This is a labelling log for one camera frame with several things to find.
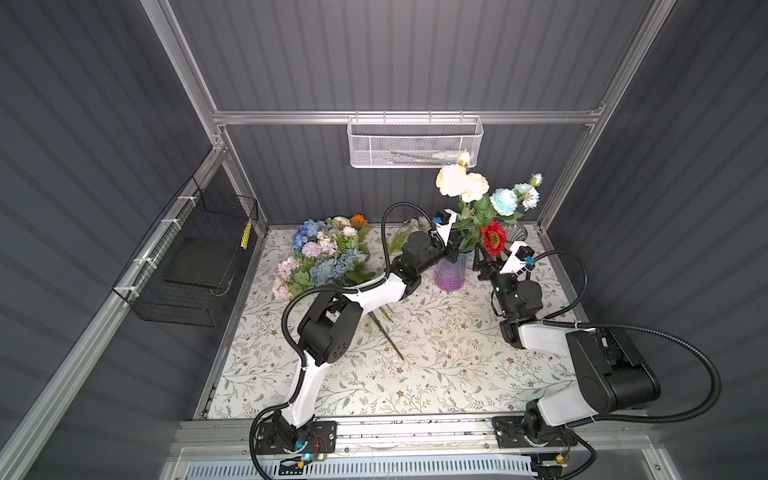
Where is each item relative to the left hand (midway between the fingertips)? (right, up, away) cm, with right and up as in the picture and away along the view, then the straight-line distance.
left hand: (467, 228), depth 83 cm
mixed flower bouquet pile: (-43, -7, +17) cm, 46 cm away
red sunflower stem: (+6, -3, -4) cm, 8 cm away
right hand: (+6, -5, -2) cm, 8 cm away
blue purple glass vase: (-1, -15, +17) cm, 22 cm away
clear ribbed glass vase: (+18, -1, +11) cm, 21 cm away
